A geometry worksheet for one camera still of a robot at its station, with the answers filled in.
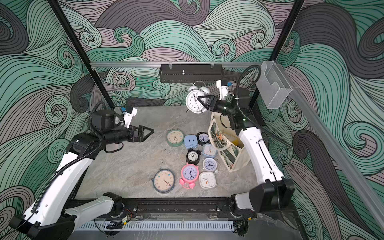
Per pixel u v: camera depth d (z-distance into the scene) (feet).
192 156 2.94
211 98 1.97
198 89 2.27
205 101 2.12
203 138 3.21
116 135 1.77
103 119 1.59
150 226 2.39
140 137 1.84
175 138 3.21
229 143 2.33
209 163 2.84
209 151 3.03
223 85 1.99
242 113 1.67
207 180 2.61
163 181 2.62
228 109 1.92
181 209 2.45
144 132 1.90
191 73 3.12
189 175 2.71
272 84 2.53
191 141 3.12
